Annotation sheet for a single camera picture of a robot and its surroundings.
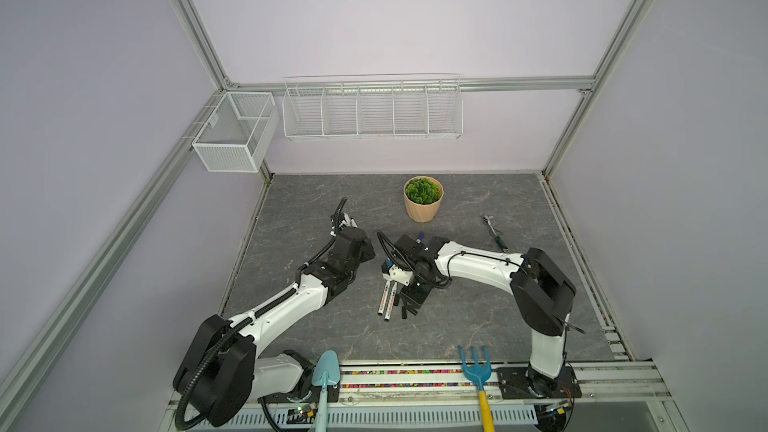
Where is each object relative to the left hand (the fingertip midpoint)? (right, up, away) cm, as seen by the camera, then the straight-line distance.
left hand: (366, 241), depth 85 cm
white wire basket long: (+12, +46, +21) cm, 52 cm away
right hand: (+13, -18, +1) cm, 22 cm away
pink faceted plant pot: (+16, +8, +14) cm, 23 cm away
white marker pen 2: (+7, -18, +1) cm, 20 cm away
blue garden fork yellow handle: (+30, -32, -11) cm, 45 cm away
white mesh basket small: (-44, +33, +11) cm, 56 cm away
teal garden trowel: (-9, -31, -12) cm, 35 cm away
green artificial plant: (+18, +15, +14) cm, 27 cm away
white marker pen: (+5, -17, +2) cm, 18 cm away
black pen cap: (+11, -20, 0) cm, 23 cm away
